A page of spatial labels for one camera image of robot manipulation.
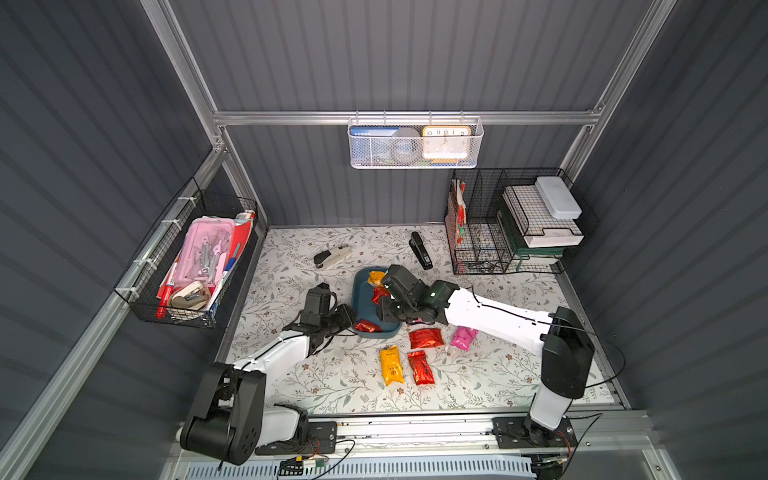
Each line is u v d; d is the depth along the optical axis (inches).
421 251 42.7
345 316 31.2
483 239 45.6
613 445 28.8
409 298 23.9
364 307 37.9
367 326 35.0
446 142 34.8
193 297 25.3
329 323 29.7
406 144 34.7
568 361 17.8
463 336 34.1
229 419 16.0
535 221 37.0
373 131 33.9
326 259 41.5
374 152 34.9
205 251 28.4
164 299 25.3
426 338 34.8
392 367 31.7
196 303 25.7
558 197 39.2
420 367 32.6
